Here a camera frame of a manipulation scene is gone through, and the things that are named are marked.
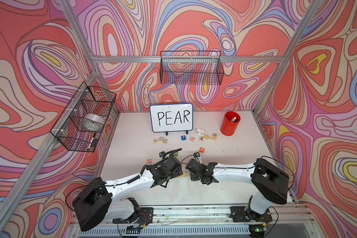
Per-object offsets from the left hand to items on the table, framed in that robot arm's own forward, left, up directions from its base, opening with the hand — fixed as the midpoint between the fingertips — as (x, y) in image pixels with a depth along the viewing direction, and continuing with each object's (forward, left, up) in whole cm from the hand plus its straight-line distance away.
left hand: (177, 172), depth 84 cm
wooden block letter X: (+29, -26, -3) cm, 39 cm away
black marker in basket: (+5, +43, +21) cm, 48 cm away
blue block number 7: (+26, -4, -2) cm, 26 cm away
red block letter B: (+16, -16, -2) cm, 23 cm away
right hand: (0, -12, -6) cm, 13 cm away
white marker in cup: (+35, -38, +7) cm, 52 cm away
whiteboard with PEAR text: (+36, +3, +8) cm, 37 cm away
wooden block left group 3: (+24, +9, -3) cm, 25 cm away
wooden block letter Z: (+25, -10, -2) cm, 27 cm away
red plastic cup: (+33, -36, +5) cm, 49 cm away
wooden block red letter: (+8, +18, -3) cm, 20 cm away
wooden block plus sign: (+26, -25, -3) cm, 37 cm away
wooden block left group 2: (+25, +12, -3) cm, 28 cm away
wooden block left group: (+24, +15, -3) cm, 28 cm away
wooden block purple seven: (+25, -16, -2) cm, 30 cm away
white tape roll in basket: (+17, +41, +27) cm, 52 cm away
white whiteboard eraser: (+30, -16, -1) cm, 34 cm away
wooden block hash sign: (+27, -20, -3) cm, 34 cm away
